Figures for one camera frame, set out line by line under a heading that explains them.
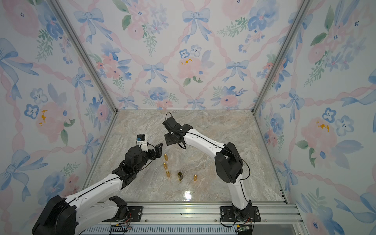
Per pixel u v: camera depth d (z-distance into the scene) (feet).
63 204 1.43
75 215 1.37
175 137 2.07
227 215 2.40
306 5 2.23
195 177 2.70
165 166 2.90
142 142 2.31
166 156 2.97
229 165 1.67
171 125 2.27
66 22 2.42
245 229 2.37
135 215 2.43
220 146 1.72
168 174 2.80
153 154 2.41
